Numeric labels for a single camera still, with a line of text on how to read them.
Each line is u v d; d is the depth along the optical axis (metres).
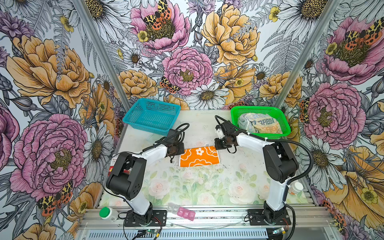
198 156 0.95
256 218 0.73
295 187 0.77
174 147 0.81
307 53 0.88
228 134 0.78
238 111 1.14
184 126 0.84
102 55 0.88
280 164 0.51
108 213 0.68
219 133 0.90
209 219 0.76
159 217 0.74
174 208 0.76
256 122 1.02
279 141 0.56
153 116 1.20
